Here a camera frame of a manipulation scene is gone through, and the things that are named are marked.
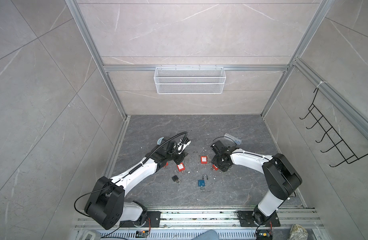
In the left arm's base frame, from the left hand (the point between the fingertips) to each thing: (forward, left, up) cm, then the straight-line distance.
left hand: (185, 148), depth 85 cm
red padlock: (-6, +3, -12) cm, 14 cm away
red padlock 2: (-2, -12, -12) cm, 17 cm away
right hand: (-3, -19, -13) cm, 23 cm away
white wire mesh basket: (+44, -4, +16) cm, 47 cm away
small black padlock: (-12, +7, -14) cm, 20 cm away
